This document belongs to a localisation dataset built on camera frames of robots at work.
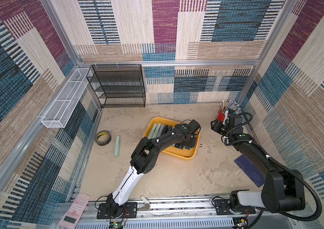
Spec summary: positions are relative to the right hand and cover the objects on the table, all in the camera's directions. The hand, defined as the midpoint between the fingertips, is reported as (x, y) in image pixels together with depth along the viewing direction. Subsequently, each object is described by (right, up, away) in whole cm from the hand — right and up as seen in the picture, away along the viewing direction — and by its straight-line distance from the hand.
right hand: (215, 125), depth 88 cm
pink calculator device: (-77, -44, -17) cm, 90 cm away
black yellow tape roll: (-74, -9, +14) cm, 76 cm away
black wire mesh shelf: (-66, +29, +20) cm, 75 cm away
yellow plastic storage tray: (-26, -16, +4) cm, 31 cm away
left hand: (-13, -13, +6) cm, 19 cm away
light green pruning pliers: (-62, -16, +5) cm, 64 cm away
